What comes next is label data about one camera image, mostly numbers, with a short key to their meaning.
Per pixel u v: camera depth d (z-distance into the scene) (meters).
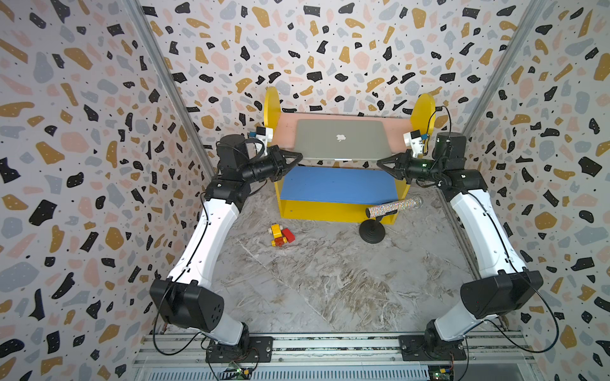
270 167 0.61
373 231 1.00
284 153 0.64
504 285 0.42
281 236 0.96
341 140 0.77
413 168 0.62
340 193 0.97
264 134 0.64
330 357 0.73
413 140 0.66
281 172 0.63
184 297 0.40
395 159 0.66
